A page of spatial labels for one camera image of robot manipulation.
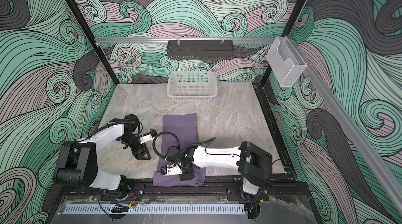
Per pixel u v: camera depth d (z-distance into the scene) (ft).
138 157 2.39
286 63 2.55
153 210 2.49
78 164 2.95
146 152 2.44
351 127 1.70
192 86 3.87
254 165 1.41
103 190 2.39
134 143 2.39
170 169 2.20
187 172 2.21
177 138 2.34
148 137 2.55
